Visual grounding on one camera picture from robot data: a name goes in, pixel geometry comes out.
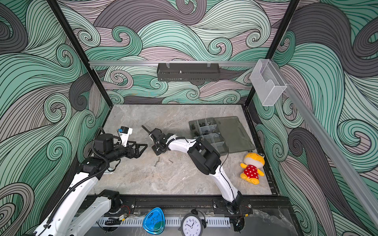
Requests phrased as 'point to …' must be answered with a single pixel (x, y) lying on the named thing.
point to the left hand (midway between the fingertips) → (140, 142)
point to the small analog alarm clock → (192, 224)
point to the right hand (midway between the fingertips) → (156, 150)
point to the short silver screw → (172, 162)
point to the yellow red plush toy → (253, 162)
